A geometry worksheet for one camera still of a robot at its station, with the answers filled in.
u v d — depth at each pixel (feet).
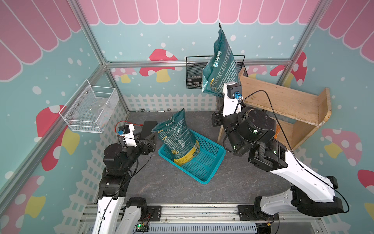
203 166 2.97
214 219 2.39
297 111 2.05
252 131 1.02
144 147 1.87
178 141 2.67
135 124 3.69
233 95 1.16
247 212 2.44
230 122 1.30
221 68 1.47
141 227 2.39
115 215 1.38
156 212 2.42
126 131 1.78
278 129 2.60
